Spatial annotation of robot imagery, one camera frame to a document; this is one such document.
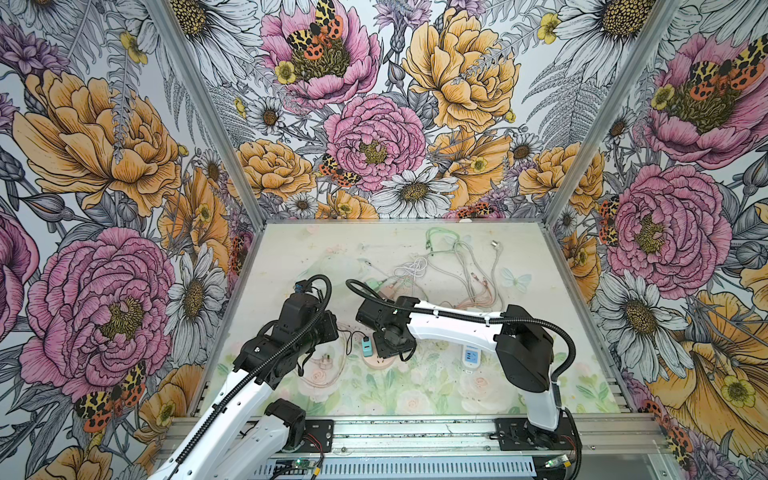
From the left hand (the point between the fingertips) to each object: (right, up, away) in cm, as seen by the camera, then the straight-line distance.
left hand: (332, 328), depth 76 cm
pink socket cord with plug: (-5, -15, +7) cm, 17 cm away
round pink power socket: (+11, -11, +7) cm, 17 cm away
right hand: (+16, -10, +6) cm, 19 cm away
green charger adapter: (+9, +8, +25) cm, 28 cm away
